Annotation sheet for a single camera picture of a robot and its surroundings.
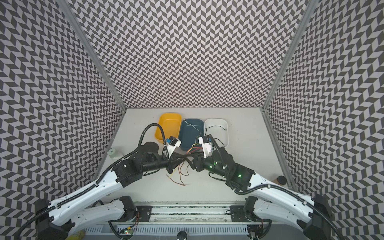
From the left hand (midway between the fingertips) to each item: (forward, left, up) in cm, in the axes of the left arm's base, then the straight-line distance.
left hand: (185, 158), depth 67 cm
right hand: (+1, -1, +2) cm, 2 cm away
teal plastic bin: (+33, 0, -25) cm, 42 cm away
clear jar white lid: (+9, +41, -13) cm, 44 cm away
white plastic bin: (+35, -20, -25) cm, 47 cm away
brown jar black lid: (-5, -48, -16) cm, 50 cm away
